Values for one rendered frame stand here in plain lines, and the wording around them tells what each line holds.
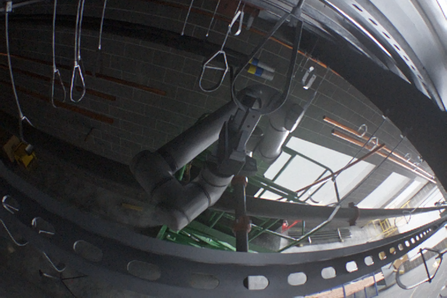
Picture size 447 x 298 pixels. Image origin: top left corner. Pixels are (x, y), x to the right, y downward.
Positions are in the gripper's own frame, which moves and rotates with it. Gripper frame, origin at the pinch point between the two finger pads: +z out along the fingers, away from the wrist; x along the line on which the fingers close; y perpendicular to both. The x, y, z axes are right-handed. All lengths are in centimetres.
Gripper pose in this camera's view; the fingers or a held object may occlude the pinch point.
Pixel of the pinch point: (248, 110)
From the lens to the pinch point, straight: 38.6
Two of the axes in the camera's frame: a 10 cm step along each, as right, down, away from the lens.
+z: 3.4, -7.5, -5.7
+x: 0.1, -6.0, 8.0
